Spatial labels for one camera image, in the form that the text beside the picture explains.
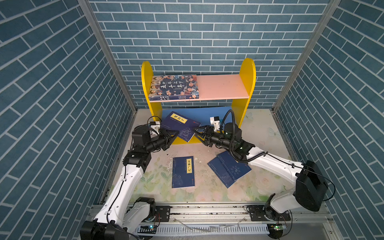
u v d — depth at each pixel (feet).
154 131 1.94
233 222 2.37
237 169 2.84
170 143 2.20
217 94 2.35
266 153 1.72
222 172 2.87
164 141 2.13
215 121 2.35
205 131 2.14
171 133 2.34
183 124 2.51
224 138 2.03
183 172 2.84
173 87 2.33
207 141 2.21
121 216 1.37
